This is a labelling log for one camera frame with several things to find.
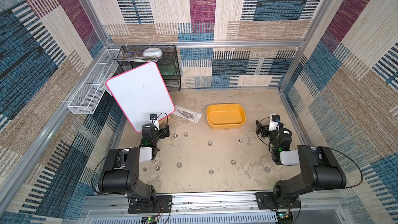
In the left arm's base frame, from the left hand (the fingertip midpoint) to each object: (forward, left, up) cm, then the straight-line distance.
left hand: (159, 123), depth 94 cm
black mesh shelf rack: (+28, +15, +27) cm, 42 cm away
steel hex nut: (-5, -9, -6) cm, 12 cm away
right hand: (-1, -63, +4) cm, 63 cm away
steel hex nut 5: (-20, +1, -7) cm, 21 cm away
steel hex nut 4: (-9, -48, -7) cm, 49 cm away
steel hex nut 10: (-26, -59, -7) cm, 65 cm away
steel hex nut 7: (-24, -1, -7) cm, 25 cm away
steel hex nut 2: (-4, -15, -6) cm, 17 cm away
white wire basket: (+10, +41, +12) cm, 44 cm away
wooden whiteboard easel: (+4, -3, -2) cm, 6 cm away
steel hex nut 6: (-24, +5, -7) cm, 26 cm away
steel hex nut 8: (-22, -42, -7) cm, 48 cm away
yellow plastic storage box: (+10, -42, -7) cm, 44 cm away
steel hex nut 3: (-10, -30, -7) cm, 32 cm away
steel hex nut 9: (-26, -30, -7) cm, 40 cm away
